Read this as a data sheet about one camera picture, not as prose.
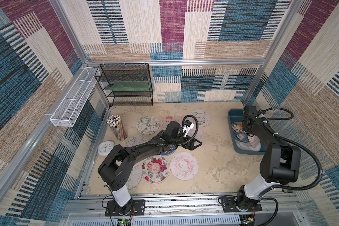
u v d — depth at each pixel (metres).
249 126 0.67
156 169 0.87
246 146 0.94
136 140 0.99
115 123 0.86
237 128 1.02
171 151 0.94
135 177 0.83
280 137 0.50
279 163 0.46
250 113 0.71
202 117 1.11
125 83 1.08
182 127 0.76
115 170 0.46
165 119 1.09
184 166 0.87
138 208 0.73
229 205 0.73
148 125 1.08
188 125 0.76
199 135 1.02
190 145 0.74
